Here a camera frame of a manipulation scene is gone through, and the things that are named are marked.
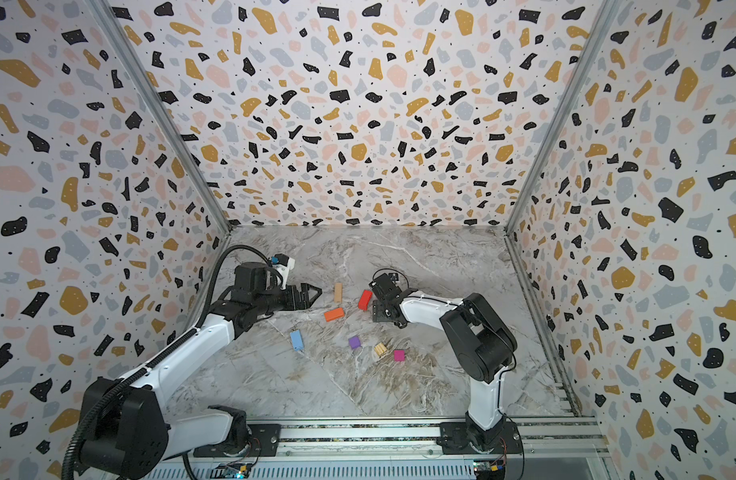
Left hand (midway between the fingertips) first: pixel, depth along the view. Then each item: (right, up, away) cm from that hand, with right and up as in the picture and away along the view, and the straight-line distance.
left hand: (309, 287), depth 82 cm
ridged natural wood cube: (+19, -19, +7) cm, 28 cm away
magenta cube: (+25, -21, +6) cm, 33 cm away
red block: (+14, -6, +17) cm, 23 cm away
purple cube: (+11, -18, +10) cm, 23 cm away
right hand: (+20, -7, +14) cm, 26 cm away
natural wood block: (+5, -4, +20) cm, 21 cm away
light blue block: (-6, -17, +8) cm, 20 cm away
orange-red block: (+4, -11, +16) cm, 19 cm away
